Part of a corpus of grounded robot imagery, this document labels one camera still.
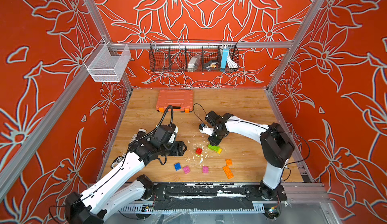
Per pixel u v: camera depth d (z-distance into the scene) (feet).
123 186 1.52
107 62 3.03
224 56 2.80
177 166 2.61
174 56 3.30
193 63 3.00
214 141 2.54
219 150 2.81
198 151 2.73
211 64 2.86
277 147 1.56
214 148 2.80
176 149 2.12
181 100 3.50
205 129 2.67
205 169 2.60
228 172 2.60
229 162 2.68
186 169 2.60
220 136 2.53
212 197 2.39
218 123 2.15
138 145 1.71
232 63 2.98
